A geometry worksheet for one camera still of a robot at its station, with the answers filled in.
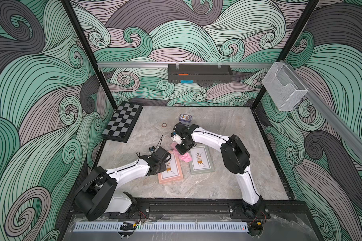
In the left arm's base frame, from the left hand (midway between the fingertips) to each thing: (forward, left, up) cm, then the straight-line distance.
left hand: (161, 165), depth 88 cm
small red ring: (+33, +1, -2) cm, 33 cm away
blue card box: (+38, -15, +1) cm, 40 cm away
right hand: (+10, -13, 0) cm, 16 cm away
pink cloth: (+4, -15, +3) cm, 16 cm away
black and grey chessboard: (+32, +31, +2) cm, 44 cm away
